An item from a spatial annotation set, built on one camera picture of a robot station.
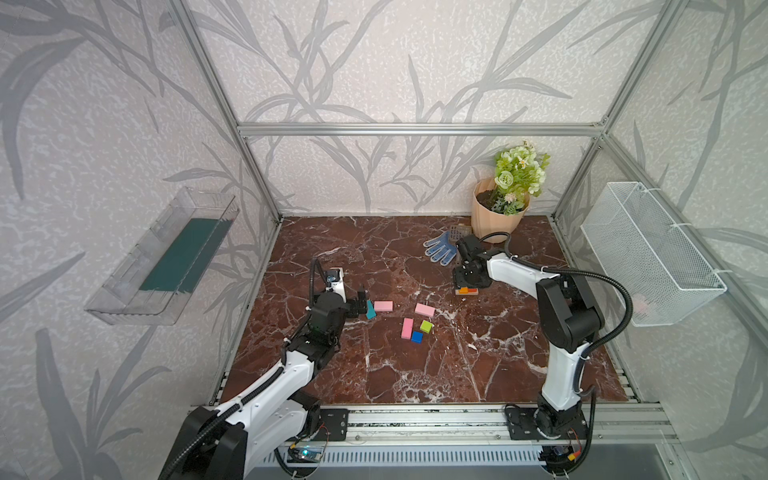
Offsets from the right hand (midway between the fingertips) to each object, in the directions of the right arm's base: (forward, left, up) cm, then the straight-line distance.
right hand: (466, 272), depth 100 cm
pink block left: (-12, +28, -1) cm, 30 cm away
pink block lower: (-19, +20, -1) cm, 28 cm away
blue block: (-22, +17, -2) cm, 28 cm away
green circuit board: (-50, +45, -2) cm, 68 cm away
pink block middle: (-13, +15, -2) cm, 19 cm away
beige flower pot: (+15, -8, +10) cm, 19 cm away
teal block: (-14, +32, -2) cm, 35 cm away
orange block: (-7, +1, 0) cm, 7 cm away
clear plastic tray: (-23, +73, +32) cm, 83 cm away
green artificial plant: (+22, -17, +24) cm, 37 cm away
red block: (-7, -1, -1) cm, 7 cm away
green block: (-18, +14, -2) cm, 23 cm away
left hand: (-10, +36, +13) cm, 39 cm away
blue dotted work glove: (+13, +5, -3) cm, 14 cm away
